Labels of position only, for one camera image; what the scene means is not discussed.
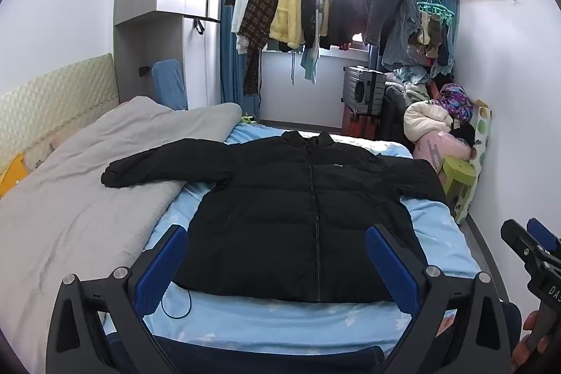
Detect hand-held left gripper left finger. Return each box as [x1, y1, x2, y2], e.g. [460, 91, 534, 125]
[46, 224, 189, 374]

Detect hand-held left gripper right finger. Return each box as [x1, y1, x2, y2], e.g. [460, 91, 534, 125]
[365, 224, 514, 374]

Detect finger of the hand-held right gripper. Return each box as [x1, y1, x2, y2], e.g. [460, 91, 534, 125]
[501, 219, 548, 270]
[527, 218, 561, 257]

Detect black puffer jacket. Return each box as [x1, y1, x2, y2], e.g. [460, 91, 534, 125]
[101, 131, 448, 305]

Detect person's right hand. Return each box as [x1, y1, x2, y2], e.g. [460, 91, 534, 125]
[511, 310, 551, 374]

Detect green plastic stool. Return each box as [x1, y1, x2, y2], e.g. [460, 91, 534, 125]
[439, 157, 478, 207]

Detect grey blanket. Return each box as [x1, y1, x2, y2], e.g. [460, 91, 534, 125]
[0, 96, 243, 371]

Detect white green dotted board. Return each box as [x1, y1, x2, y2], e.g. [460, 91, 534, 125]
[453, 98, 492, 226]

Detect pink clothing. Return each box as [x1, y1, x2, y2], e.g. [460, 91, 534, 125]
[414, 130, 471, 172]

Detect light blue bed sheet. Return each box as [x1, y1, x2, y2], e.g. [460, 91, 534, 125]
[99, 122, 483, 357]

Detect red suitcase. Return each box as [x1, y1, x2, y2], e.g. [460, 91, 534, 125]
[342, 104, 380, 138]

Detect black bag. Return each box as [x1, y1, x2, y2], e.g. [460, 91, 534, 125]
[379, 85, 413, 148]

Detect purple patterned garment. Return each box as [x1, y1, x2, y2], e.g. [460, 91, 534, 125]
[438, 83, 475, 126]

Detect grey ribbed suitcase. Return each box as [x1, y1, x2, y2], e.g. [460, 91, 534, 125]
[341, 66, 387, 117]

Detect yellow pillow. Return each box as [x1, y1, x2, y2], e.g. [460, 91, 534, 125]
[0, 152, 27, 199]

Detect blue chair cover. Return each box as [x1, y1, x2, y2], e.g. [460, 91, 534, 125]
[151, 59, 189, 112]

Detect beige padded headboard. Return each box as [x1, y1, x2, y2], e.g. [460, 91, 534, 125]
[0, 53, 120, 177]

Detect light blue hanging garment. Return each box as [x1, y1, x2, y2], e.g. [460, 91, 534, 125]
[300, 45, 322, 86]

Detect blue curtain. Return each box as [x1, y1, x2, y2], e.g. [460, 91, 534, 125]
[220, 0, 264, 107]

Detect hanging brown socks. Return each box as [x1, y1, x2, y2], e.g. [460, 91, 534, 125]
[415, 12, 452, 60]

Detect light denim clothing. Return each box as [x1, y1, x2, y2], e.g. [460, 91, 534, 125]
[381, 0, 422, 69]

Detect green clip hanger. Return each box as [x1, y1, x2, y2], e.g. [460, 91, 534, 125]
[416, 0, 457, 25]

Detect dark hanging coat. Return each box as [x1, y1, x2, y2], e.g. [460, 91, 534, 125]
[326, 0, 365, 50]

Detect dark denim jacket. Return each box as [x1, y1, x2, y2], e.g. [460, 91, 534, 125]
[363, 0, 409, 47]

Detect brown houndstooth coat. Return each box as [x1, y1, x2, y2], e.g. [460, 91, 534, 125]
[239, 0, 275, 96]

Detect yellow fleece jacket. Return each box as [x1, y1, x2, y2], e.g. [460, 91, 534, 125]
[269, 0, 306, 47]

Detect white hanging jacket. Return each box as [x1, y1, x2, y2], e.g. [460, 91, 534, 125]
[231, 0, 259, 54]

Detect black cable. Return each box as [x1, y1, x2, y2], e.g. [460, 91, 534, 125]
[160, 288, 194, 320]

